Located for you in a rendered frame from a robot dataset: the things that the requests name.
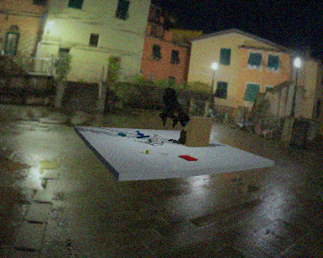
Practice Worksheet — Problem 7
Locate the red rectangular block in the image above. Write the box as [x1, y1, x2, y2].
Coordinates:
[179, 156, 198, 161]

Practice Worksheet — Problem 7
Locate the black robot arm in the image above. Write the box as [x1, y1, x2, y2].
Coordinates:
[161, 87, 190, 127]

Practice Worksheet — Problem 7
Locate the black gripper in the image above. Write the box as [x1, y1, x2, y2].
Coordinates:
[159, 108, 181, 128]

